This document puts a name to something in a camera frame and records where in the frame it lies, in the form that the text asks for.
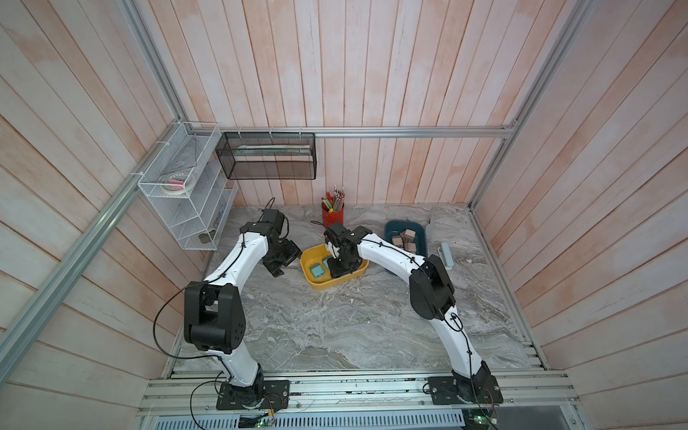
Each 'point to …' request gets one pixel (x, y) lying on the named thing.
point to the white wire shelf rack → (197, 216)
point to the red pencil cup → (332, 208)
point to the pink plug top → (410, 246)
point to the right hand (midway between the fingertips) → (335, 271)
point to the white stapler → (447, 254)
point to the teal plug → (317, 270)
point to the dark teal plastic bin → (400, 226)
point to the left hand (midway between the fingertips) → (295, 264)
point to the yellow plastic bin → (315, 255)
